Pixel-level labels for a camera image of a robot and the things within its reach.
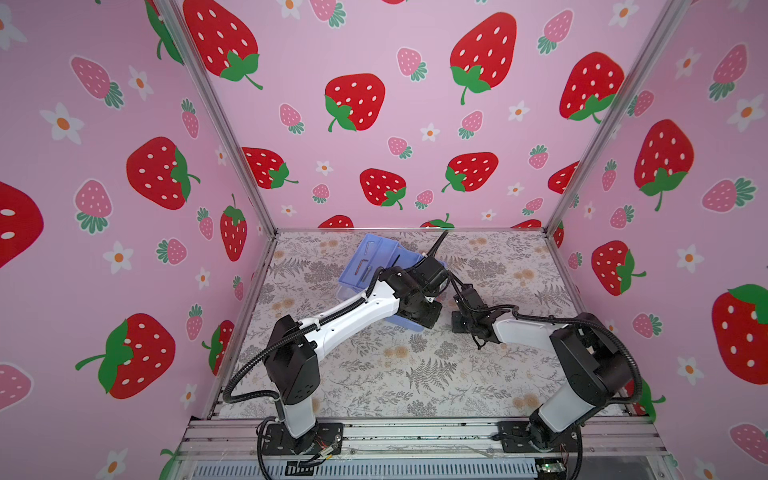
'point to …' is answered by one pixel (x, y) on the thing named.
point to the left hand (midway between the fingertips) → (433, 317)
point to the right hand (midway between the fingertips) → (457, 318)
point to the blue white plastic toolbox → (373, 254)
